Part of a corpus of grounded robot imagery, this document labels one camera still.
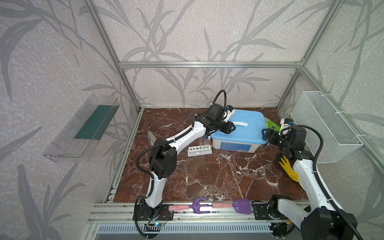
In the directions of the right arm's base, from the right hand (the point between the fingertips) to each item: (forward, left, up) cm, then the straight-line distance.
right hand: (268, 127), depth 82 cm
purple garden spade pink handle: (-35, +16, -21) cm, 44 cm away
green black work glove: (+17, -12, -19) cm, 29 cm away
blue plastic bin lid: (+6, +8, -4) cm, 11 cm away
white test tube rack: (-5, +39, -17) cm, 43 cm away
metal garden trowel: (+6, +72, -20) cm, 75 cm away
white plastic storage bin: (-4, +16, -13) cm, 21 cm away
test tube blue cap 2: (-2, +38, -13) cm, 40 cm away
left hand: (+3, +18, 0) cm, 18 cm away
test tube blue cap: (-3, +34, -9) cm, 36 cm away
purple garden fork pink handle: (-35, +41, -19) cm, 57 cm away
